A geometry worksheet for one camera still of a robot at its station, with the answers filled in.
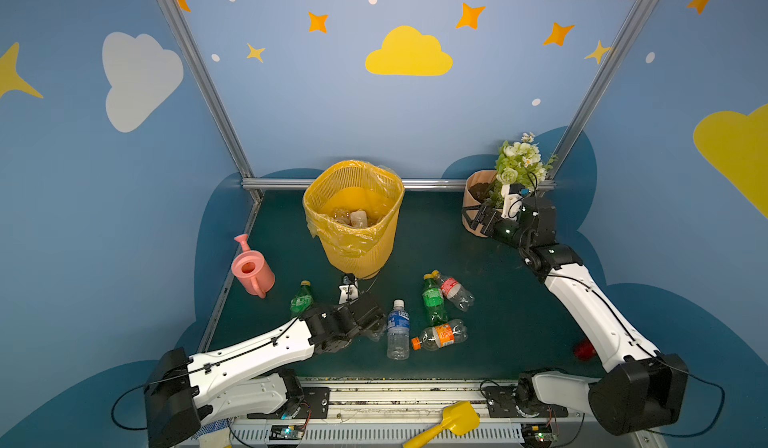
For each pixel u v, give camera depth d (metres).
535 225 0.58
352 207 1.00
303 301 0.88
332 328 0.53
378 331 0.61
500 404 0.74
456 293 0.95
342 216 0.95
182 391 0.40
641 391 0.40
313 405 0.75
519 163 0.90
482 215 0.70
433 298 0.88
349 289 0.68
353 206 1.00
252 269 0.86
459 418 0.72
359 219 0.98
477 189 1.08
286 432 0.71
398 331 0.82
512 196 0.70
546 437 0.71
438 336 0.81
